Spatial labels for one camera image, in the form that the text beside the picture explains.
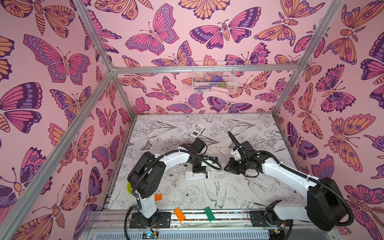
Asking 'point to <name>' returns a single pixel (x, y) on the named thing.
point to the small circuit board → (149, 235)
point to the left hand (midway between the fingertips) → (205, 166)
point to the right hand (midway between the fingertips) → (224, 167)
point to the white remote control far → (197, 130)
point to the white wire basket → (216, 77)
